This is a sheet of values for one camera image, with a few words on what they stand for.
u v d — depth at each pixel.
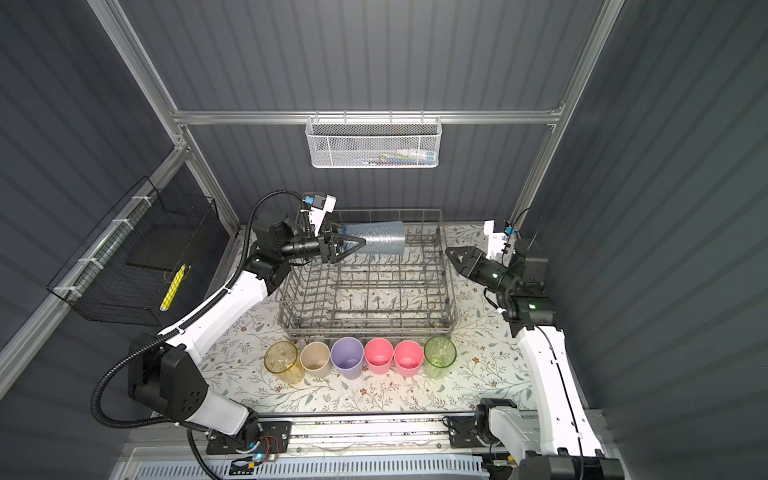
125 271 0.72
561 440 0.38
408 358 0.85
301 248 0.64
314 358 0.83
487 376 0.83
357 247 0.65
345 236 0.65
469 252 0.63
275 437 0.73
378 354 0.86
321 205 0.63
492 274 0.59
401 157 0.91
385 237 0.65
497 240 0.63
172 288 0.69
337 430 0.76
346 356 0.83
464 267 0.63
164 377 0.42
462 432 0.73
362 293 1.01
